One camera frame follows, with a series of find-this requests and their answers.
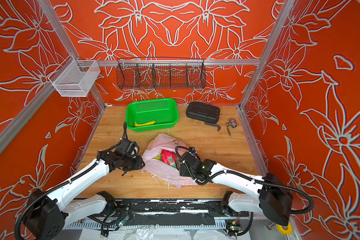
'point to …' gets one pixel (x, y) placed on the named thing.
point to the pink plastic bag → (160, 169)
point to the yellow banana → (136, 124)
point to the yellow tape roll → (288, 231)
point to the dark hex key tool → (213, 125)
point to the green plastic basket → (152, 115)
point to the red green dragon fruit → (169, 157)
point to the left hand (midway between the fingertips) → (143, 163)
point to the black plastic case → (203, 112)
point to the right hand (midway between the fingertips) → (181, 169)
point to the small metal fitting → (233, 123)
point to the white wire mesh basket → (73, 78)
